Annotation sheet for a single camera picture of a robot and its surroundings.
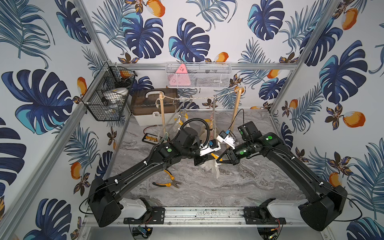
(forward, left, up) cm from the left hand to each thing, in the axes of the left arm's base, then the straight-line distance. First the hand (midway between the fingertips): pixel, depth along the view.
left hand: (214, 151), depth 69 cm
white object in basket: (+25, +53, +9) cm, 59 cm away
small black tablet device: (+21, +39, -25) cm, 51 cm away
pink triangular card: (+43, +20, +10) cm, 49 cm away
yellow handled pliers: (-7, +20, -26) cm, 33 cm away
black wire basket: (+44, +65, +7) cm, 78 cm away
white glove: (-2, 0, -11) cm, 12 cm away
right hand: (-3, -2, -2) cm, 5 cm away
